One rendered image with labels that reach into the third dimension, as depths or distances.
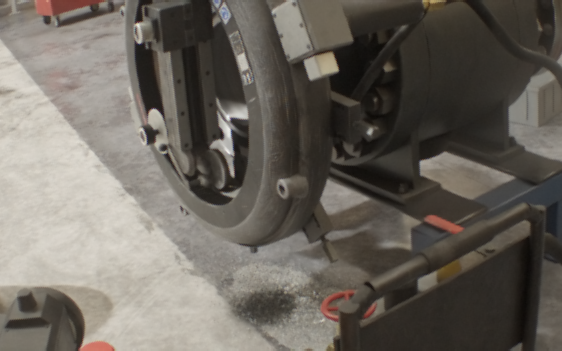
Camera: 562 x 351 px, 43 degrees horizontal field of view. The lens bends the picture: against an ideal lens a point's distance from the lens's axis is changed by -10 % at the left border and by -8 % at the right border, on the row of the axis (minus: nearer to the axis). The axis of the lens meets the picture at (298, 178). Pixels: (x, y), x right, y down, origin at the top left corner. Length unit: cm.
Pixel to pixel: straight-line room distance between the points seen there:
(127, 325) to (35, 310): 36
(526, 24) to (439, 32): 32
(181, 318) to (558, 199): 103
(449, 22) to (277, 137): 54
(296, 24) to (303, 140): 23
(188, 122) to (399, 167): 51
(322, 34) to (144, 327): 97
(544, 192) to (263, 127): 84
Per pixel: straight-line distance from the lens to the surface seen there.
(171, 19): 156
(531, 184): 194
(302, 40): 130
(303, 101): 138
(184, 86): 170
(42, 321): 168
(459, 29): 176
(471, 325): 112
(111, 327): 198
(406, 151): 181
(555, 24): 218
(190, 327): 192
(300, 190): 144
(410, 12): 144
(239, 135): 179
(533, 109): 306
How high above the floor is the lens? 103
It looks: 23 degrees down
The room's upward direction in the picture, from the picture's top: 6 degrees counter-clockwise
